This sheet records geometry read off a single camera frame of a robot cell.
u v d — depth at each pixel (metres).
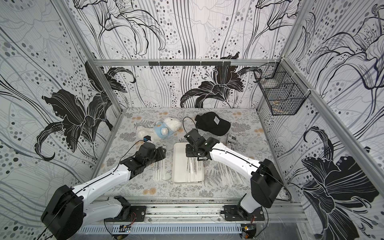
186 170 0.88
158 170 0.88
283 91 0.88
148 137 0.76
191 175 0.86
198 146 0.60
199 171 0.87
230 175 0.84
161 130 0.93
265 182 0.42
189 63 0.96
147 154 0.64
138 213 0.73
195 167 0.86
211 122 1.04
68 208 0.40
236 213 0.64
